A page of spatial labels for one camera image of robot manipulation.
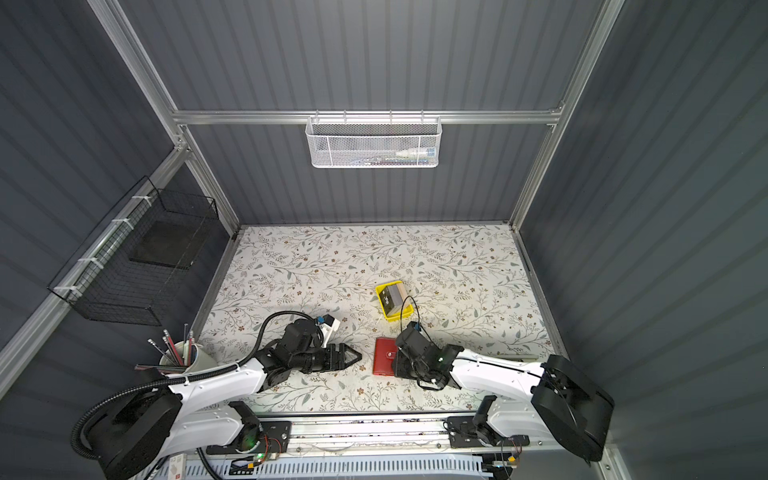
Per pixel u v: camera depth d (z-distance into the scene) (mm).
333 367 722
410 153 914
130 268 725
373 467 771
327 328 788
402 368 742
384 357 848
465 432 729
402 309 953
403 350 658
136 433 412
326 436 754
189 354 780
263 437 723
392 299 940
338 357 754
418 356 644
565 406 433
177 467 686
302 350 693
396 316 929
